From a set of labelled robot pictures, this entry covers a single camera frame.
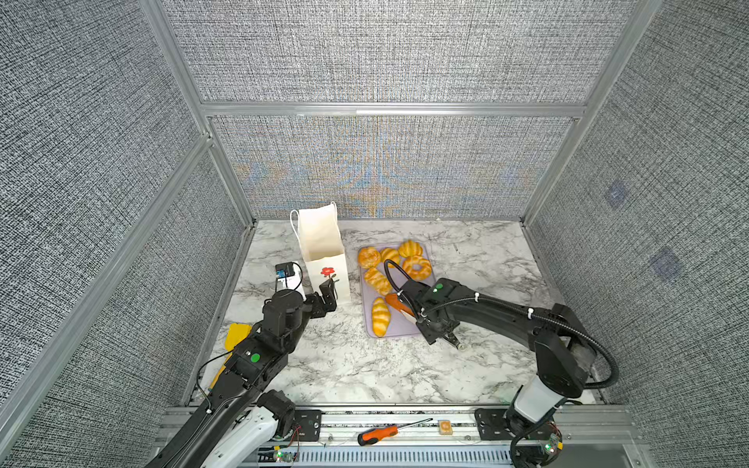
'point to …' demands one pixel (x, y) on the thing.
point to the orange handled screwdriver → (377, 435)
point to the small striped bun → (388, 253)
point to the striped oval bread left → (380, 317)
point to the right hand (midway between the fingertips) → (435, 323)
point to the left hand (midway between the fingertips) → (323, 280)
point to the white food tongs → (462, 347)
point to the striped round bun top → (410, 248)
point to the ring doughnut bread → (416, 267)
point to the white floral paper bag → (319, 230)
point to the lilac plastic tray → (385, 270)
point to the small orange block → (445, 427)
